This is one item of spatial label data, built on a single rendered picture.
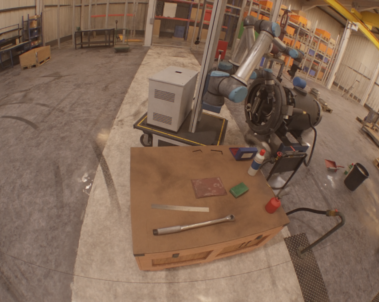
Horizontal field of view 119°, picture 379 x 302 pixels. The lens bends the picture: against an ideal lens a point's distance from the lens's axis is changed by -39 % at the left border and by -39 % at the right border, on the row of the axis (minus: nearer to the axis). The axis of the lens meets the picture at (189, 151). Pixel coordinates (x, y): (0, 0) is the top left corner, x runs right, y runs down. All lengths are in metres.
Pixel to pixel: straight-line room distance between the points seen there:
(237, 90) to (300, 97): 1.36
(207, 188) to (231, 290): 0.81
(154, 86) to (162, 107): 0.21
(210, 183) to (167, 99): 0.87
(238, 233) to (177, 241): 0.34
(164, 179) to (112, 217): 0.63
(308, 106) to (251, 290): 2.18
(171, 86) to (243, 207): 1.13
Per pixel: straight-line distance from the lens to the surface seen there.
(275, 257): 1.72
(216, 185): 1.21
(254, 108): 2.37
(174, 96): 1.65
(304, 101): 2.55
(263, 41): 1.46
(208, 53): 1.58
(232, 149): 1.55
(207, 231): 1.02
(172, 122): 1.77
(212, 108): 1.53
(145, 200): 1.08
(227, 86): 1.38
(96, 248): 1.50
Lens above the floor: 1.37
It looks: 40 degrees down
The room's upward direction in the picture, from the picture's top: 12 degrees clockwise
